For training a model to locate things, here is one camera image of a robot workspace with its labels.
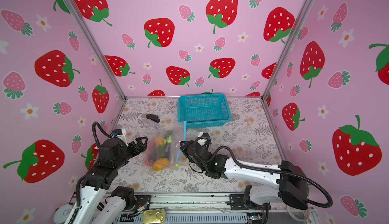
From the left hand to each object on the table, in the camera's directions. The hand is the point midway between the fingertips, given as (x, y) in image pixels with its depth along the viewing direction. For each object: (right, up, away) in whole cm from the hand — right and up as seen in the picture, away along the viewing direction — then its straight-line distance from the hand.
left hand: (141, 140), depth 74 cm
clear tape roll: (+77, -35, -3) cm, 84 cm away
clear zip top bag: (+9, -6, +10) cm, 14 cm away
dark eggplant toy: (+10, +1, +14) cm, 17 cm away
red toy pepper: (+1, -12, +5) cm, 13 cm away
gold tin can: (+8, -33, -7) cm, 35 cm away
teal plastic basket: (+32, +15, +40) cm, 53 cm away
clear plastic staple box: (-1, +4, +28) cm, 28 cm away
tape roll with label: (-33, -32, -8) cm, 46 cm away
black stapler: (-4, +10, +32) cm, 33 cm away
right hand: (+18, 0, -3) cm, 18 cm away
